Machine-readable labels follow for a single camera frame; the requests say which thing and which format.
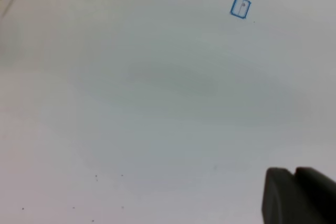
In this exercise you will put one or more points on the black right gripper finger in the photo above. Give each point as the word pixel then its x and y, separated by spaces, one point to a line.
pixel 307 196

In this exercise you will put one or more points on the blue square sticker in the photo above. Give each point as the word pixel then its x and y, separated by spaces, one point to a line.
pixel 240 8

